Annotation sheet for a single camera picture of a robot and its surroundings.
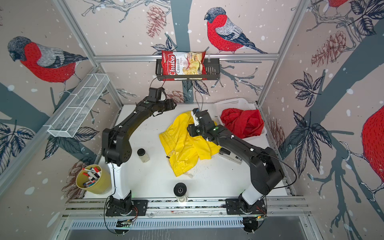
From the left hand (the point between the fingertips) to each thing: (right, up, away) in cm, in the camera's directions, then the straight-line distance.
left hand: (172, 104), depth 93 cm
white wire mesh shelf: (-48, -10, -22) cm, 53 cm away
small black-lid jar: (-15, -31, -10) cm, 36 cm away
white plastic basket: (+49, +2, +18) cm, 52 cm away
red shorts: (+45, -13, 0) cm, 47 cm away
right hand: (+11, -15, -8) cm, 20 cm away
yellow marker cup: (-37, -39, -21) cm, 57 cm away
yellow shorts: (+6, -28, -4) cm, 29 cm away
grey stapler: (+36, -31, -6) cm, 48 cm away
